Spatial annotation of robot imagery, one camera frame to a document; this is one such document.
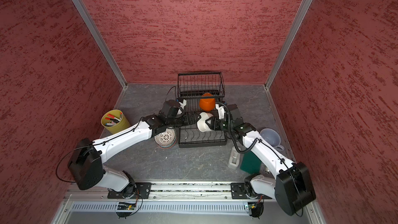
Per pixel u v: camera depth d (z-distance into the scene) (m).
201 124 0.85
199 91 1.10
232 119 0.62
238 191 0.74
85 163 0.42
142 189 0.75
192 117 0.71
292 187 0.40
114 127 0.81
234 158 0.83
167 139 0.85
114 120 0.88
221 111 0.74
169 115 0.63
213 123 0.71
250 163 0.83
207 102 0.98
